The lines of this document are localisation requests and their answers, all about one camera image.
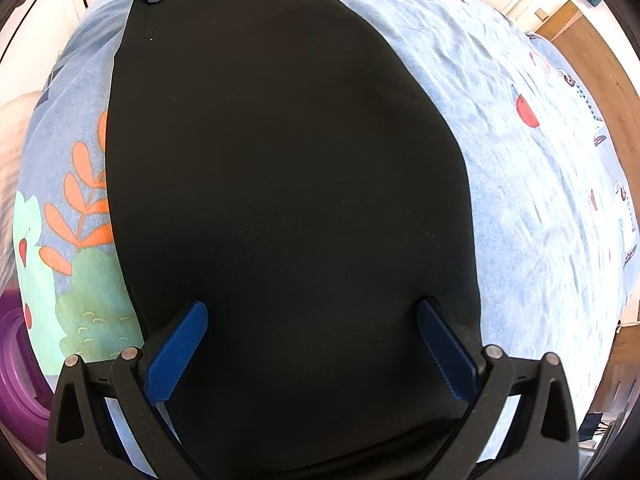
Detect wooden headboard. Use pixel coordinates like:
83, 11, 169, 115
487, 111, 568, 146
547, 0, 640, 126

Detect purple plastic object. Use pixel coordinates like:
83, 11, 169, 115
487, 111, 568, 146
0, 305, 56, 456

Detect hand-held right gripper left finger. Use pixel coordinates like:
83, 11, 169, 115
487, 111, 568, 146
46, 300, 210, 480

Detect black pants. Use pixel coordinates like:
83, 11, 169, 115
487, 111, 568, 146
105, 0, 501, 480

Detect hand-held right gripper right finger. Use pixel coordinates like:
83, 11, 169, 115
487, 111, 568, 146
416, 297, 581, 480

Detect wooden nightstand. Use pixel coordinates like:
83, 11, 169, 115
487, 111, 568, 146
590, 300, 640, 411

